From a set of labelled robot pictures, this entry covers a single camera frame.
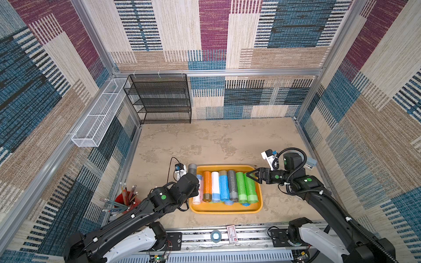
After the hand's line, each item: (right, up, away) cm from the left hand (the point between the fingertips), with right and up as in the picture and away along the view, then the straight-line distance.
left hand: (196, 184), depth 77 cm
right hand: (+26, +4, -1) cm, 27 cm away
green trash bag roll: (+26, -3, +4) cm, 27 cm away
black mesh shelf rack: (-27, +47, +32) cm, 63 cm away
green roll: (+22, -5, +2) cm, 23 cm away
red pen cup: (-32, -7, 0) cm, 33 cm away
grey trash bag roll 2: (+18, -3, +4) cm, 18 cm away
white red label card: (+16, -21, -3) cm, 27 cm away
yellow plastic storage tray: (+10, -13, +6) cm, 18 cm away
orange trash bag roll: (+5, -6, +3) cm, 8 cm away
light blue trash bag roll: (+13, -3, +5) cm, 14 cm away
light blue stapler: (+63, +8, +17) cm, 66 cm away
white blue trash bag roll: (0, -9, +4) cm, 10 cm away
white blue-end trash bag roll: (+9, -3, +4) cm, 10 cm away
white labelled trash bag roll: (+16, -10, +4) cm, 19 cm away
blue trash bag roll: (+24, -12, +5) cm, 27 cm away
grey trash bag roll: (-2, +6, +4) cm, 8 cm away
